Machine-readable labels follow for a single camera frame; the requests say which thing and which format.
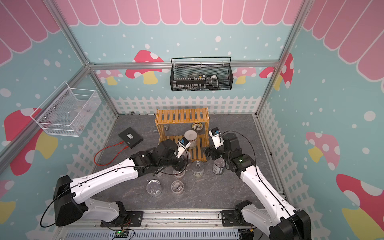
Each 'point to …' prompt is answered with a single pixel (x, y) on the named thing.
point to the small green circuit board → (121, 234)
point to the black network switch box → (130, 137)
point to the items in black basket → (194, 82)
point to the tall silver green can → (218, 166)
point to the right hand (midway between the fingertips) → (210, 143)
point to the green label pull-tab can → (197, 168)
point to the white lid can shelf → (191, 135)
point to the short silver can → (153, 188)
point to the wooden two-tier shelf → (187, 116)
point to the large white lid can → (159, 174)
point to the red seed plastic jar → (177, 186)
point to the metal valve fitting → (166, 127)
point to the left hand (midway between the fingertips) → (184, 159)
